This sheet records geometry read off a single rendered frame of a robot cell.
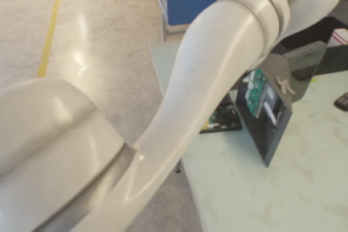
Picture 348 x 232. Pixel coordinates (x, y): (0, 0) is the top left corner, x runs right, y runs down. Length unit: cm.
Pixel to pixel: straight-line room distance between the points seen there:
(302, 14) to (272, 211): 47
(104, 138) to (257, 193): 56
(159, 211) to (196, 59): 156
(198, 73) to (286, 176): 56
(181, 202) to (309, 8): 154
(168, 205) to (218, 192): 110
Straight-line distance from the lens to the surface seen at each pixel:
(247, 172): 71
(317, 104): 95
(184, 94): 20
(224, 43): 22
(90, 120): 16
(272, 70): 68
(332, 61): 107
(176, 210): 173
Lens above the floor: 159
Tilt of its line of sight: 44 degrees down
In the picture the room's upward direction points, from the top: 1 degrees counter-clockwise
